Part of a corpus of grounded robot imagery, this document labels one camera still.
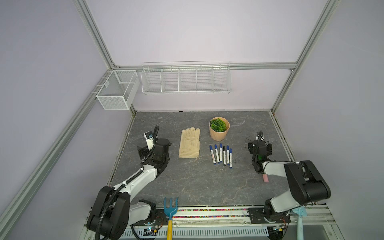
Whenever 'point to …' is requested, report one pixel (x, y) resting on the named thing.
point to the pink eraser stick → (265, 178)
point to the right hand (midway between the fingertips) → (263, 143)
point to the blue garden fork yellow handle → (170, 210)
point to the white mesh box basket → (117, 90)
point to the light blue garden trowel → (301, 212)
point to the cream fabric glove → (189, 143)
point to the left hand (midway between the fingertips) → (147, 144)
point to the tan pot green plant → (219, 127)
